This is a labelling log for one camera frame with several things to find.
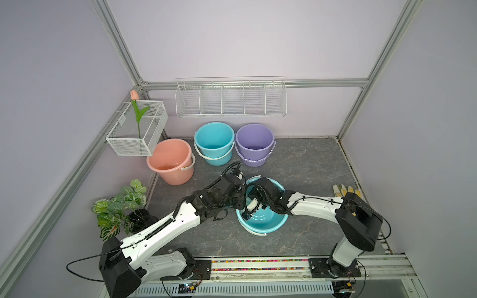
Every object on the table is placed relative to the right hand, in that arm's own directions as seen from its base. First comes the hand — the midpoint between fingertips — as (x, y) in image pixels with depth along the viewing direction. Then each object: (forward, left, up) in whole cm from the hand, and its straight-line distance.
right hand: (251, 185), depth 88 cm
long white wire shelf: (+42, +10, +21) cm, 48 cm away
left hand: (-11, +3, +9) cm, 14 cm away
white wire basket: (+13, +56, +21) cm, 61 cm away
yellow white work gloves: (0, -48, -7) cm, 48 cm away
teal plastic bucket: (-15, -6, -8) cm, 18 cm away
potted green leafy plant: (-18, +48, +12) cm, 52 cm away
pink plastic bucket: (+19, +43, -5) cm, 47 cm away
